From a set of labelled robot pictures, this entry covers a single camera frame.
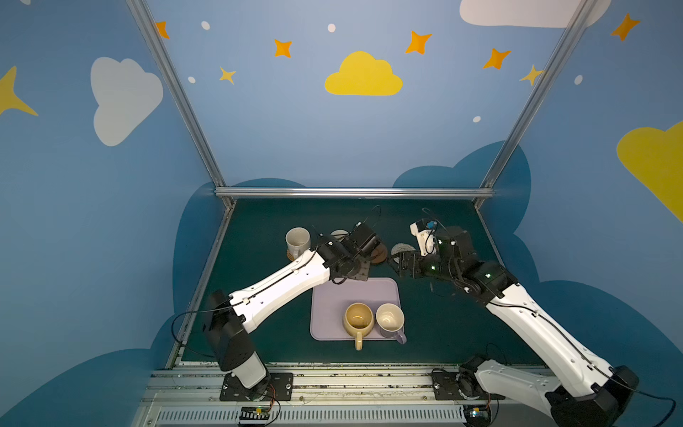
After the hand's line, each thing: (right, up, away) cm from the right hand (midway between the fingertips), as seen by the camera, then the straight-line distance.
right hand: (401, 255), depth 73 cm
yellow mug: (-11, -22, +13) cm, 28 cm away
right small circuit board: (+21, -45, 0) cm, 50 cm away
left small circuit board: (-41, -44, 0) cm, 60 cm away
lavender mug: (-1, -23, +12) cm, 26 cm away
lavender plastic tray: (-21, -17, +18) cm, 32 cm away
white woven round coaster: (+6, 0, +30) cm, 31 cm away
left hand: (-12, -3, +5) cm, 13 cm away
